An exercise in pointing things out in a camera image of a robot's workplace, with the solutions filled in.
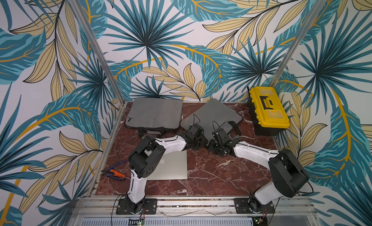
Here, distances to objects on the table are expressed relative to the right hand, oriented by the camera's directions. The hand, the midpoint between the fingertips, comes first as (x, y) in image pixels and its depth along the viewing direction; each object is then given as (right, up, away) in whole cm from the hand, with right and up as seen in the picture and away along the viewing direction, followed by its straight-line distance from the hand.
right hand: (208, 147), depth 91 cm
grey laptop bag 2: (+6, +20, +13) cm, 24 cm away
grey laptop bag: (-36, +21, +19) cm, 46 cm away
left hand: (0, +2, 0) cm, 2 cm away
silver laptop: (-22, -10, -5) cm, 25 cm away
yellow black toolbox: (+38, +19, -1) cm, 42 cm away
